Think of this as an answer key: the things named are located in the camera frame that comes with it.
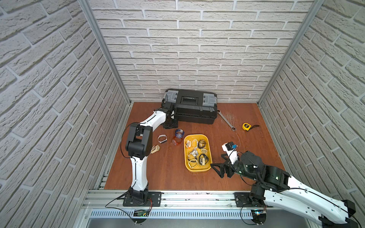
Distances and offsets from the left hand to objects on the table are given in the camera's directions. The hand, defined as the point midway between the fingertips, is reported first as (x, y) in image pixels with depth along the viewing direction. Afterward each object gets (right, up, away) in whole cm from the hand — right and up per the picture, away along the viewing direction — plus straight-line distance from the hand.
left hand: (177, 124), depth 99 cm
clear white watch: (+12, -18, -12) cm, 24 cm away
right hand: (+22, -17, -30) cm, 41 cm away
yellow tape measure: (+51, -2, +4) cm, 51 cm away
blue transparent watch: (+1, -6, 0) cm, 6 cm away
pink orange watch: (+8, -12, -7) cm, 16 cm away
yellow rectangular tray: (+19, -16, -10) cm, 27 cm away
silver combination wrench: (+41, -3, +4) cm, 41 cm away
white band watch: (-11, -10, -2) cm, 15 cm away
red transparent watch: (0, -12, -4) cm, 12 cm away
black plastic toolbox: (+11, +12, -5) cm, 17 cm away
